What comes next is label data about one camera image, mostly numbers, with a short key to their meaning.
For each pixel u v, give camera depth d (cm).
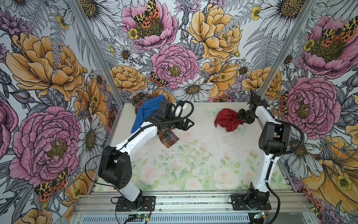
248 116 89
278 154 59
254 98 86
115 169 44
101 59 93
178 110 73
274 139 59
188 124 73
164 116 65
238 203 74
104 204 76
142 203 73
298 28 79
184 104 76
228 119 102
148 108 106
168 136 100
